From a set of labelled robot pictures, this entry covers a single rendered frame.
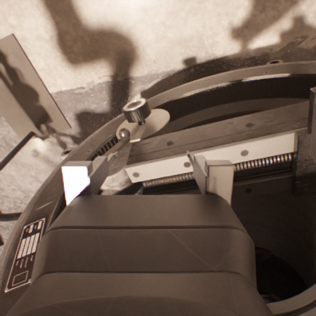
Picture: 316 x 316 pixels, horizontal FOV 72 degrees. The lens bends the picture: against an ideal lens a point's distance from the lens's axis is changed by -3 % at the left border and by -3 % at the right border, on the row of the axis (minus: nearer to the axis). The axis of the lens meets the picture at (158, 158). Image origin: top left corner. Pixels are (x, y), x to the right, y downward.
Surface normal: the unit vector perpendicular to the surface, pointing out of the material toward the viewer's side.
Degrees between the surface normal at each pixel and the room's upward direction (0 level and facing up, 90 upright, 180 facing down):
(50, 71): 0
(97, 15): 0
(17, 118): 0
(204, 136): 90
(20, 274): 90
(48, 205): 90
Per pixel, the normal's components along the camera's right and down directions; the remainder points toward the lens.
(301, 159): -0.07, 0.62
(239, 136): -0.32, -0.75
